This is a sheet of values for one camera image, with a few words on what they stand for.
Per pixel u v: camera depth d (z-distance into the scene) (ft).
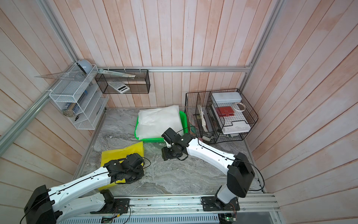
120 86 3.21
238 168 1.45
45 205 1.29
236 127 2.76
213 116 3.35
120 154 3.11
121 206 2.40
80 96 2.45
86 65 2.80
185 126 3.20
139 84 3.52
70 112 2.50
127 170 1.97
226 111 2.89
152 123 3.14
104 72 2.97
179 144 1.84
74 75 2.82
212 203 2.38
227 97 3.16
